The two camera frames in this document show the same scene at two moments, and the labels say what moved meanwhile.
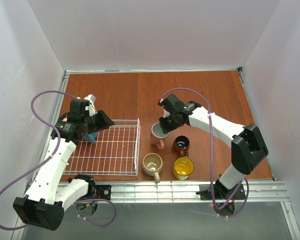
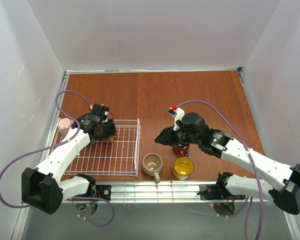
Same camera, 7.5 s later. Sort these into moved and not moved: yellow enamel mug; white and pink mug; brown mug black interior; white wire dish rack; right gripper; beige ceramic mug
Moved: white and pink mug; right gripper
Not moved: beige ceramic mug; yellow enamel mug; brown mug black interior; white wire dish rack
